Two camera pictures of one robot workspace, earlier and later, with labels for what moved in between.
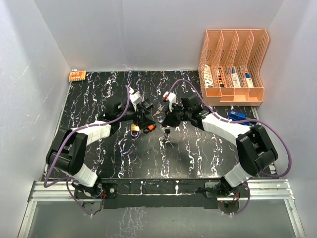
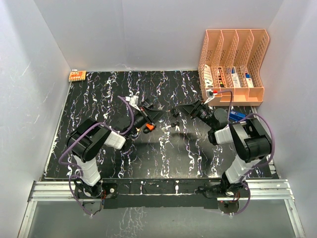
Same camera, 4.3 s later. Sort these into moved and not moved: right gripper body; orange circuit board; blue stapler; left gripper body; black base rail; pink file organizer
Moved: right gripper body
Not moved: left gripper body; pink file organizer; black base rail; blue stapler; orange circuit board
